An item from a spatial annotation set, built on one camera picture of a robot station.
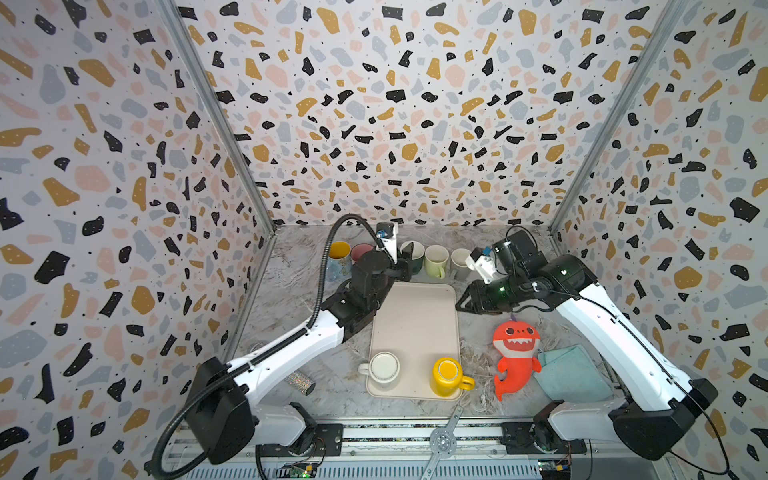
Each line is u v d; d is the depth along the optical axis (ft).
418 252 3.34
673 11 2.32
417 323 3.09
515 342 2.71
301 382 2.62
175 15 2.28
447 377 2.45
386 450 2.40
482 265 2.13
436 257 3.33
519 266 1.70
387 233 2.00
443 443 2.44
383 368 2.57
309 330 1.60
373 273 1.76
